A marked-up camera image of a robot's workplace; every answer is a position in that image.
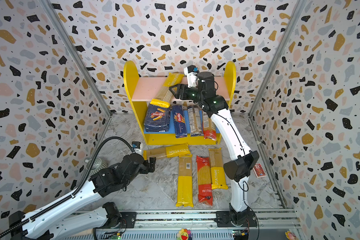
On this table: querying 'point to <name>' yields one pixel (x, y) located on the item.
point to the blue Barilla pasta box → (157, 119)
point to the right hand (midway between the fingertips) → (171, 84)
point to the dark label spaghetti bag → (195, 115)
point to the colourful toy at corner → (291, 236)
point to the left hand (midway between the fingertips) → (148, 156)
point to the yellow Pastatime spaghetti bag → (217, 173)
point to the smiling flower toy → (184, 234)
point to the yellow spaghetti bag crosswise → (168, 152)
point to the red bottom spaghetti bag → (205, 194)
